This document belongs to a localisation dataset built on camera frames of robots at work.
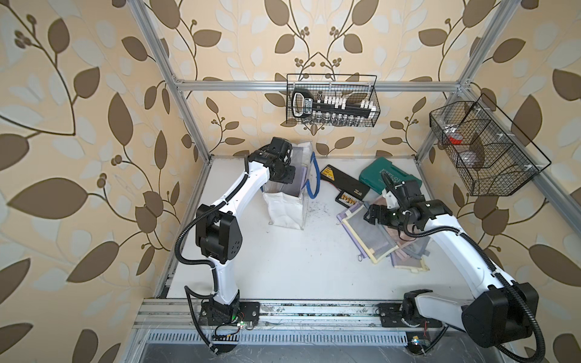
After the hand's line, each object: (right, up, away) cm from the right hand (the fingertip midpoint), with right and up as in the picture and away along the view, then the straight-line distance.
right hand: (375, 219), depth 81 cm
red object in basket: (+29, +29, -1) cm, 41 cm away
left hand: (-33, +17, +7) cm, 38 cm away
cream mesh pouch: (+1, -7, +5) cm, 9 cm away
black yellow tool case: (-3, +9, +24) cm, 26 cm away
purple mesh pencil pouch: (-10, -2, +16) cm, 19 cm away
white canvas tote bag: (-32, +6, +1) cm, 33 cm away
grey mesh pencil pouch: (-30, +12, -1) cm, 32 cm away
